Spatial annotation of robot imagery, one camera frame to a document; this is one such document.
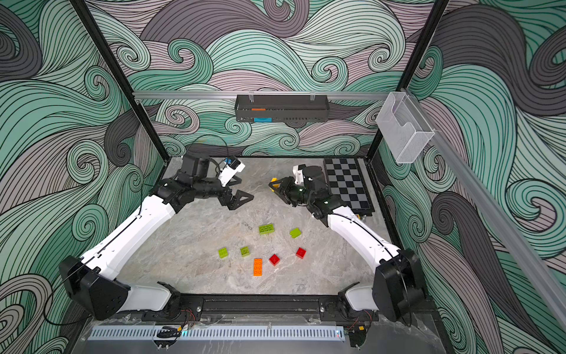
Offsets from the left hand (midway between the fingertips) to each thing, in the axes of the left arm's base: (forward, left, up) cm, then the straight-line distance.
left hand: (244, 186), depth 72 cm
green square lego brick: (-4, -19, -28) cm, 34 cm away
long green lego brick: (-2, -6, -28) cm, 29 cm away
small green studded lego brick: (-13, +11, -28) cm, 32 cm away
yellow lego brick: (+3, -11, -3) cm, 11 cm away
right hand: (+3, -9, -4) cm, 10 cm away
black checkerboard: (+22, -45, -26) cm, 57 cm away
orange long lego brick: (-17, -4, -29) cm, 34 cm away
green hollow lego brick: (-12, +2, -28) cm, 30 cm away
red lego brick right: (-12, -21, -28) cm, 37 cm away
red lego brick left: (-15, -10, -27) cm, 33 cm away
